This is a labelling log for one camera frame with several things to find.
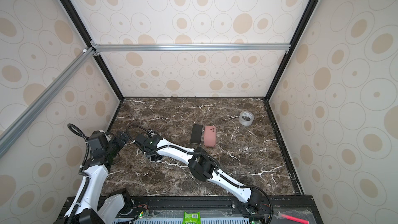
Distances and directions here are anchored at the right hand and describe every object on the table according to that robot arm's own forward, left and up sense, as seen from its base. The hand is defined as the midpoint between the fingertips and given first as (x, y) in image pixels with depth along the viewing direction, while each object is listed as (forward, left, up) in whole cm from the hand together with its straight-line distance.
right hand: (160, 146), depth 95 cm
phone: (+9, -31, 0) cm, 32 cm away
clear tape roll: (+25, -56, 0) cm, 61 cm away
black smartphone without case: (+10, -22, +1) cm, 24 cm away
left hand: (-2, +13, +17) cm, 21 cm away
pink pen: (-33, -70, 0) cm, 78 cm away
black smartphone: (-11, -3, +9) cm, 14 cm away
